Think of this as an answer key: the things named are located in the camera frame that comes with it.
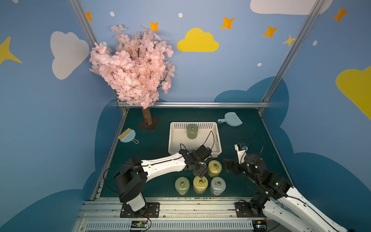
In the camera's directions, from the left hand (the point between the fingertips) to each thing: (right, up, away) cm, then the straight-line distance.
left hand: (201, 164), depth 83 cm
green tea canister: (-5, +18, +16) cm, 25 cm away
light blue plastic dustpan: (+28, +27, +32) cm, 51 cm away
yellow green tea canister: (+7, -1, -3) cm, 8 cm away
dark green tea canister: (-11, -8, -9) cm, 16 cm away
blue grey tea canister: (-4, -2, -10) cm, 11 cm away
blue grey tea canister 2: (+8, -9, -8) cm, 15 cm away
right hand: (+16, +7, -7) cm, 19 cm away
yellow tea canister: (-2, -8, -8) cm, 12 cm away
